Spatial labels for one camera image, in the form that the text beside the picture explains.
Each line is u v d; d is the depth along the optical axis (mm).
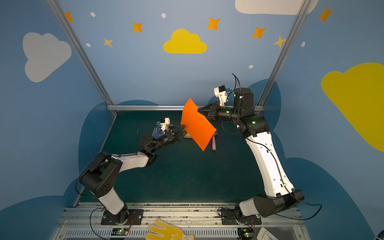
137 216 749
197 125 586
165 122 766
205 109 605
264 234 692
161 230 704
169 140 704
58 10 696
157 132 1087
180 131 714
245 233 714
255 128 447
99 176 472
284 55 857
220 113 548
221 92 580
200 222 735
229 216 747
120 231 717
